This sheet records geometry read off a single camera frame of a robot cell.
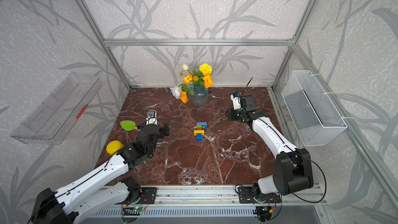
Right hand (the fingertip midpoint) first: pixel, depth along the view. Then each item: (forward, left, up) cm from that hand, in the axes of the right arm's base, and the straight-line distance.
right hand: (228, 111), depth 87 cm
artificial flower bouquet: (+16, +15, +11) cm, 25 cm away
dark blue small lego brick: (-8, +17, -15) cm, 24 cm away
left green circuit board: (-44, +44, -15) cm, 64 cm away
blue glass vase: (+16, +16, -6) cm, 24 cm away
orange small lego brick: (-3, +17, -14) cm, 23 cm away
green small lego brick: (-2, +17, -14) cm, 22 cm away
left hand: (-8, +37, +3) cm, 38 cm away
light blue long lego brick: (0, +14, -14) cm, 20 cm away
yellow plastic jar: (-18, +61, -5) cm, 64 cm away
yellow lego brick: (-5, +17, -13) cm, 22 cm away
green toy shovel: (+1, +64, -16) cm, 66 cm away
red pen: (-11, +67, +16) cm, 70 cm away
